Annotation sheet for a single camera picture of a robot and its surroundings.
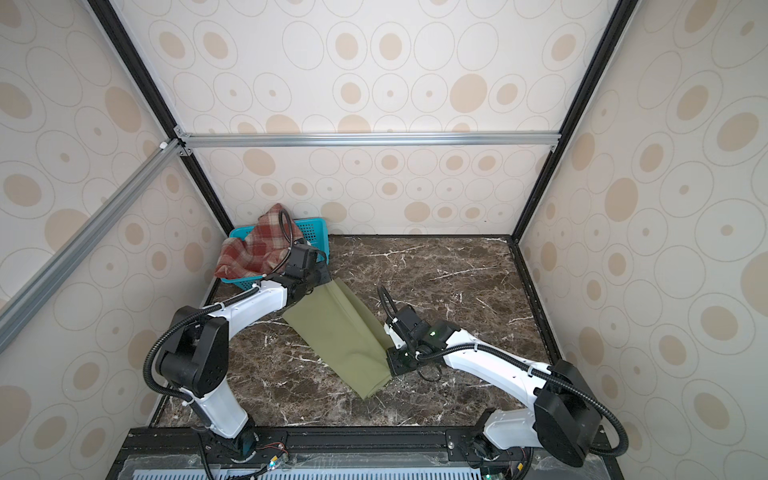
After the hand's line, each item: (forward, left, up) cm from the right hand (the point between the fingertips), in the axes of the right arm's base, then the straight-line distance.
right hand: (392, 365), depth 80 cm
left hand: (+30, +18, +8) cm, 36 cm away
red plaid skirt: (+45, +47, -1) cm, 65 cm away
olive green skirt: (+11, +14, -1) cm, 18 cm away
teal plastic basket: (+52, +29, 0) cm, 60 cm away
